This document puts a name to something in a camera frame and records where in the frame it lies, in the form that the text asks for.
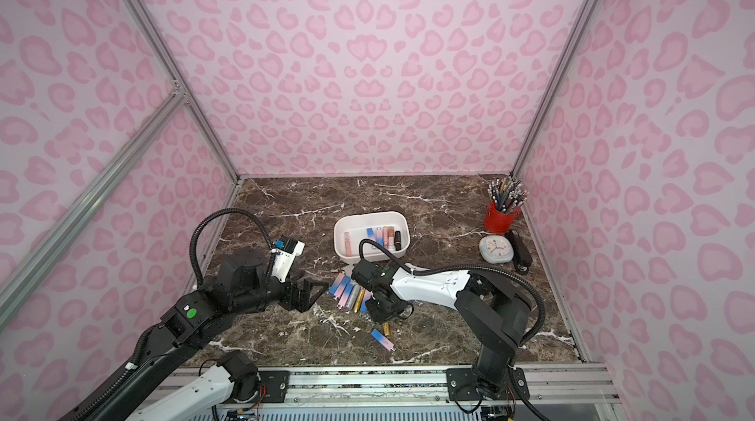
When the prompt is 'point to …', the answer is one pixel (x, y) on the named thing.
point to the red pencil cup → (496, 221)
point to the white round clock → (496, 249)
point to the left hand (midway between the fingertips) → (317, 278)
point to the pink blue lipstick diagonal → (379, 238)
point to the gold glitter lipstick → (359, 299)
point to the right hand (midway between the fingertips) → (384, 315)
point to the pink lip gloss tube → (347, 242)
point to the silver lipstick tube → (355, 292)
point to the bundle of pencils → (507, 193)
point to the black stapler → (521, 253)
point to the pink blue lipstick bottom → (376, 333)
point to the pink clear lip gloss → (390, 237)
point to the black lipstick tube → (397, 240)
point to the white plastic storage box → (357, 223)
